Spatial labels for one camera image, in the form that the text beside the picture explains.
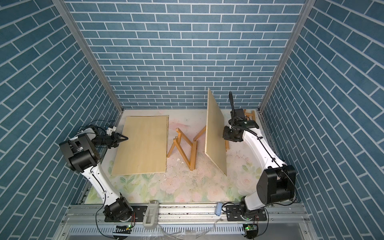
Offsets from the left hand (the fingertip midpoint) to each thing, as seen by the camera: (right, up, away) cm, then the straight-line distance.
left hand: (127, 138), depth 98 cm
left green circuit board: (+12, -42, -26) cm, 51 cm away
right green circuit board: (+73, -41, -26) cm, 88 cm away
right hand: (+64, +3, -12) cm, 65 cm away
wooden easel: (+37, +1, -23) cm, 43 cm away
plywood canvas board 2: (+57, +1, -19) cm, 60 cm away
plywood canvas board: (+13, -8, -2) cm, 15 cm away
